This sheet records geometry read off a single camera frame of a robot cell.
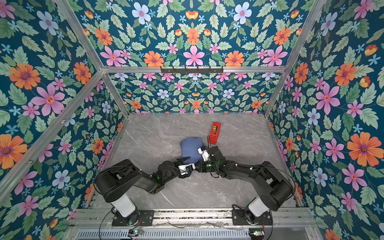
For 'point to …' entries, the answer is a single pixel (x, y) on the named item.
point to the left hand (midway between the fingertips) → (191, 158)
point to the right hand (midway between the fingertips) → (192, 166)
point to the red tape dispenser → (214, 132)
